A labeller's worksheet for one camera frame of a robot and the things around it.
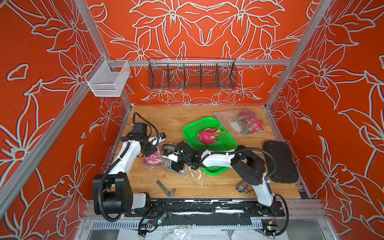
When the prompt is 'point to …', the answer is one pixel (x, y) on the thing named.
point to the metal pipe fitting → (243, 187)
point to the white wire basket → (107, 78)
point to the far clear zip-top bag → (241, 121)
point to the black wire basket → (188, 73)
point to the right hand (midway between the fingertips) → (168, 157)
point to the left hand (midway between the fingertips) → (150, 144)
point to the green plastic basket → (190, 131)
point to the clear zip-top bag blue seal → (165, 164)
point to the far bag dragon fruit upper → (246, 115)
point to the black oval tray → (286, 171)
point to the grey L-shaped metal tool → (169, 194)
